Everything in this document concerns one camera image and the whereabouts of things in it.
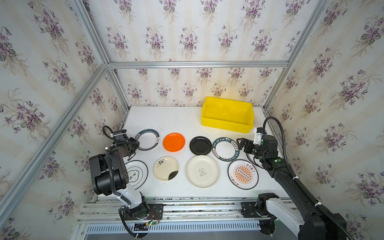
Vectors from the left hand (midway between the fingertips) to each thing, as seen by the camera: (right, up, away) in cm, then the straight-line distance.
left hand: (135, 142), depth 95 cm
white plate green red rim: (+7, +1, +6) cm, 9 cm away
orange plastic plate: (+25, -1, +3) cm, 25 cm away
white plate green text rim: (+59, -5, +1) cm, 59 cm away
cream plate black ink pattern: (+21, -15, -7) cm, 27 cm away
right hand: (+65, +2, -13) cm, 67 cm away
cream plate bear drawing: (+43, -16, -9) cm, 47 cm away
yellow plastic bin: (+70, +18, +20) cm, 75 cm away
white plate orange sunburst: (+67, -17, -9) cm, 70 cm away
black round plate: (+42, -2, +1) cm, 43 cm away
